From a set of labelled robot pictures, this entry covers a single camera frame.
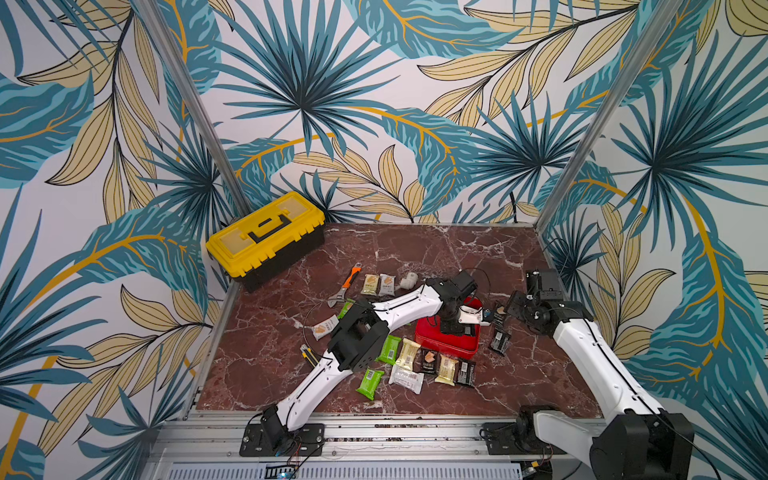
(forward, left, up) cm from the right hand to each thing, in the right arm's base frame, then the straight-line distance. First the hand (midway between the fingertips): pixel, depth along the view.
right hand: (520, 306), depth 84 cm
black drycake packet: (-11, +26, -12) cm, 31 cm away
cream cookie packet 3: (-13, +21, -11) cm, 27 cm away
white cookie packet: (-16, +31, -11) cm, 37 cm away
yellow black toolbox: (+20, +77, +5) cm, 79 cm away
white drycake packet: (+15, +37, -11) cm, 41 cm away
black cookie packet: (-14, +16, -12) cm, 24 cm away
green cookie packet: (-6, +37, -12) cm, 39 cm away
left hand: (+1, +16, -12) cm, 20 cm away
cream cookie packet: (+16, +42, -10) cm, 46 cm away
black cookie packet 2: (-5, +3, -12) cm, 13 cm away
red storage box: (-2, +25, -11) cm, 27 cm away
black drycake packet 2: (+2, +2, -12) cm, 13 cm away
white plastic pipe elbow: (+15, +29, -8) cm, 34 cm away
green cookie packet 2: (-16, +42, -12) cm, 47 cm away
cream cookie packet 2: (-8, +32, -12) cm, 35 cm away
